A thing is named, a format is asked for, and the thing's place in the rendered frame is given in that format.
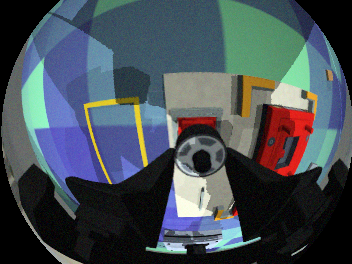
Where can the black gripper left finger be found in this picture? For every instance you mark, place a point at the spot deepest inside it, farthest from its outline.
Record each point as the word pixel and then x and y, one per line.
pixel 141 200

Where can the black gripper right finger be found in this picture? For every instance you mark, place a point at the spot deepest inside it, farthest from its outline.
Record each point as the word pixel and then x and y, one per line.
pixel 261 194

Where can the black and grey wheel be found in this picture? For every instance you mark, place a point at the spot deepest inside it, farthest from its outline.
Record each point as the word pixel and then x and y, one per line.
pixel 191 140

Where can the yellow rectangular outline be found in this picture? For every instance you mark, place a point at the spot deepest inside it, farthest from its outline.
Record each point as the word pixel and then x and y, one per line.
pixel 123 100

